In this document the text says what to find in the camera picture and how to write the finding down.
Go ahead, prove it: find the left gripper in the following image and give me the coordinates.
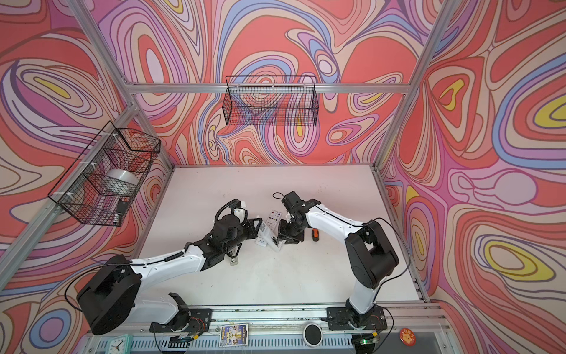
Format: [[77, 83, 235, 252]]
[[221, 217, 263, 257]]

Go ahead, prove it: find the white remote control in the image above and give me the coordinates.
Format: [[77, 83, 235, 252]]
[[255, 223, 284, 252], [265, 210, 282, 231]]

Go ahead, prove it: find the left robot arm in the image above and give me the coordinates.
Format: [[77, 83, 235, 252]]
[[78, 213, 264, 336]]

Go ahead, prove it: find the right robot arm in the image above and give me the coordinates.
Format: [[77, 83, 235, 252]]
[[277, 191, 399, 331]]

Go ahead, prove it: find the beige black stapler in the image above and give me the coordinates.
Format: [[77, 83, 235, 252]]
[[228, 253, 239, 266]]

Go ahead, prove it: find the colourful card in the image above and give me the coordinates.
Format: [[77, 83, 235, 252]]
[[219, 324, 249, 348]]

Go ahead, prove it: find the round black white speaker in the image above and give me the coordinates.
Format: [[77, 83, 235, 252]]
[[302, 323, 323, 348]]

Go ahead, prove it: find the small black item in basket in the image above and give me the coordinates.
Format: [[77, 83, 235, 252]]
[[115, 199, 128, 218]]

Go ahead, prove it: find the white tape roll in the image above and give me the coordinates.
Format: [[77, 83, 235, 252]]
[[103, 169, 139, 194]]

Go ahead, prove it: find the red round badge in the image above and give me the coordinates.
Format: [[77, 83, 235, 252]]
[[399, 327, 417, 347]]

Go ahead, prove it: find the small green clock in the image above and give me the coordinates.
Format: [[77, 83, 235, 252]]
[[106, 334, 133, 354]]

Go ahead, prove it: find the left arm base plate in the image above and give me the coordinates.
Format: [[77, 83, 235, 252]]
[[150, 308, 213, 335]]

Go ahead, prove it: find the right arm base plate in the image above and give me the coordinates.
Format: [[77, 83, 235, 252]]
[[321, 305, 389, 333]]

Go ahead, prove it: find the black wire basket back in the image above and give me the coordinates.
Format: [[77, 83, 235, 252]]
[[222, 75, 319, 127]]

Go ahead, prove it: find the black wire basket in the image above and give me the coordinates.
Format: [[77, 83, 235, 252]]
[[48, 122, 162, 227], [222, 75, 319, 127]]

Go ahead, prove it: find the black wire basket left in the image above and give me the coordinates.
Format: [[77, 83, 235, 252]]
[[48, 122, 162, 227]]

